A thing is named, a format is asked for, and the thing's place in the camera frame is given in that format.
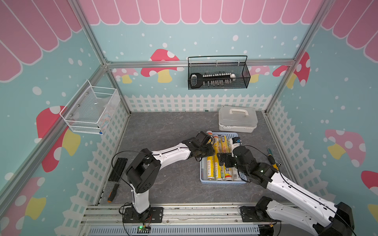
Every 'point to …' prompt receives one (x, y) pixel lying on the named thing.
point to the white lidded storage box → (237, 119)
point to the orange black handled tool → (112, 192)
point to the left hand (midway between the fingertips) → (213, 154)
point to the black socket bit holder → (196, 80)
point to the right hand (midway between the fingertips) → (224, 153)
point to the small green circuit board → (141, 229)
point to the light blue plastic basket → (230, 175)
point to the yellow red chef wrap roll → (210, 159)
